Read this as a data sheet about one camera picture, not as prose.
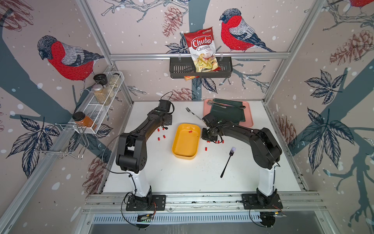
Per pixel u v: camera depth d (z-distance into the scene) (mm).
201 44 819
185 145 952
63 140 572
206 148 943
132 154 484
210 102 1185
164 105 757
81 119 594
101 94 713
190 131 1016
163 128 792
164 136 996
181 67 951
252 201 727
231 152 925
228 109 1153
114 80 857
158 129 1027
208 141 952
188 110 1150
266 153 520
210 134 816
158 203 731
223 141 776
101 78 737
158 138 981
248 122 1070
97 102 762
